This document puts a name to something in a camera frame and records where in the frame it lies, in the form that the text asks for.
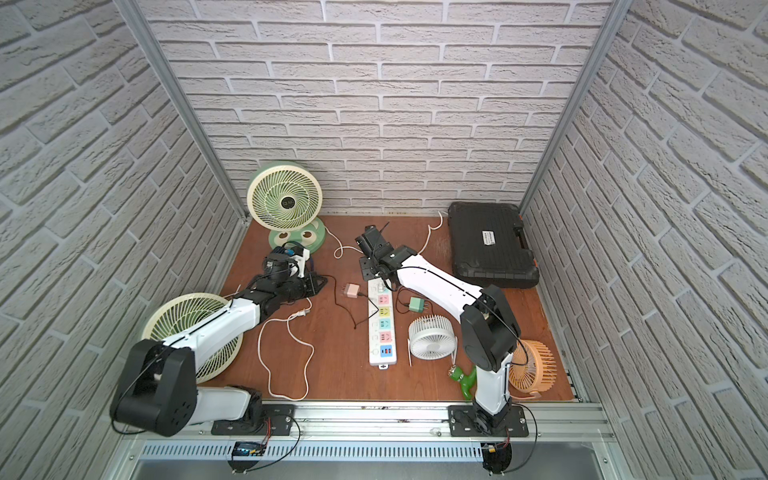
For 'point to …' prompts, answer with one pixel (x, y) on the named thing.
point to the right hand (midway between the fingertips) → (376, 263)
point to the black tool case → (488, 248)
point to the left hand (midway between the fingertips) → (321, 273)
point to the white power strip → (381, 337)
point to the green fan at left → (180, 313)
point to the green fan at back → (287, 195)
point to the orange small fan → (532, 370)
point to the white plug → (303, 312)
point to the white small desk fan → (431, 337)
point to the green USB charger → (417, 304)
